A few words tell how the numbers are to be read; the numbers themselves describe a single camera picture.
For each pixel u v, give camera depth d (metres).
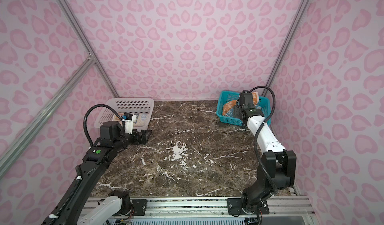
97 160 0.49
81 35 0.82
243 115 0.62
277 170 0.44
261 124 0.54
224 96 1.14
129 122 0.66
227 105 1.11
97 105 0.55
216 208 0.74
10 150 0.52
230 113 1.10
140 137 0.67
